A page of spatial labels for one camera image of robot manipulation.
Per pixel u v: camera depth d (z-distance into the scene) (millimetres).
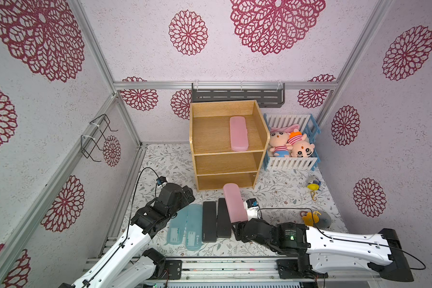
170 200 551
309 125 1144
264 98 942
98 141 782
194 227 852
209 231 814
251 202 626
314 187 949
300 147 1001
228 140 772
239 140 761
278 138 1031
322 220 811
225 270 748
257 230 505
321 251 455
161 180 674
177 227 837
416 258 402
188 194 685
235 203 724
